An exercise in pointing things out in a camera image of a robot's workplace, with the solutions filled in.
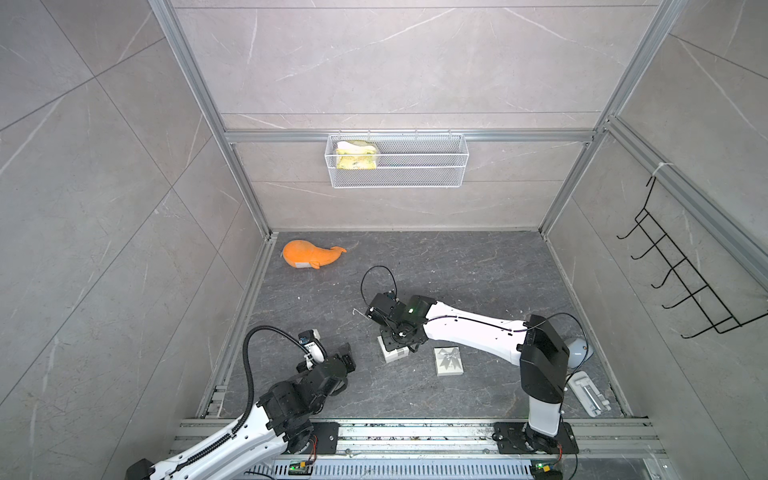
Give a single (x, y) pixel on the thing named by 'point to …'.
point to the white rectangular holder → (582, 386)
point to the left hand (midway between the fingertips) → (341, 348)
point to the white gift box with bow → (395, 354)
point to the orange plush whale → (304, 254)
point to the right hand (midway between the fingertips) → (394, 338)
